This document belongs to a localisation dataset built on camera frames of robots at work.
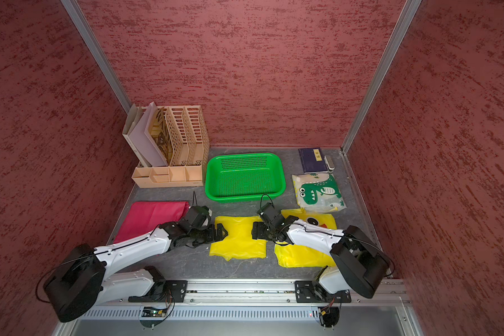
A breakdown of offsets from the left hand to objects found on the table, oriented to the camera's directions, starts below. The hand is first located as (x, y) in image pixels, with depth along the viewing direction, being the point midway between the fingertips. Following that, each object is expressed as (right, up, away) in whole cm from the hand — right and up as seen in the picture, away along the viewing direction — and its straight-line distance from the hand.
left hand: (218, 240), depth 84 cm
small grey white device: (+55, +33, +25) cm, 69 cm away
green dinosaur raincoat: (+45, +18, +13) cm, 50 cm away
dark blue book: (+47, +35, +30) cm, 66 cm away
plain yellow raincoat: (+9, -1, +1) cm, 9 cm away
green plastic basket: (+10, +25, +22) cm, 35 cm away
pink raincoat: (-33, +9, +4) cm, 35 cm away
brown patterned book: (-32, +47, +16) cm, 59 cm away
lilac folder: (-36, +43, +7) cm, 57 cm away
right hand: (+17, 0, +2) cm, 17 cm away
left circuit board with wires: (-21, -21, -12) cm, 32 cm away
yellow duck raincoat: (+31, -5, -3) cm, 32 cm away
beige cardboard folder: (-40, +55, +8) cm, 68 cm away
